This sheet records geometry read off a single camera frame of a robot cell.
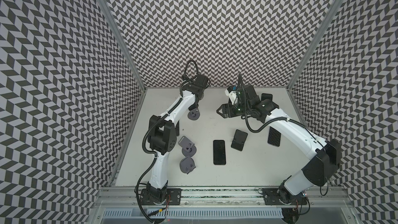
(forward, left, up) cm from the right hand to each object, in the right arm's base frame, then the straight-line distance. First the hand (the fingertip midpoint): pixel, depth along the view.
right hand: (222, 114), depth 78 cm
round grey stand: (+12, +16, -16) cm, 26 cm away
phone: (+4, +27, -20) cm, 34 cm away
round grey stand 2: (-12, +17, -20) cm, 29 cm away
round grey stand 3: (-18, +19, -18) cm, 32 cm away
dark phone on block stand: (+17, -29, -7) cm, 34 cm away
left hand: (+19, +18, -3) cm, 26 cm away
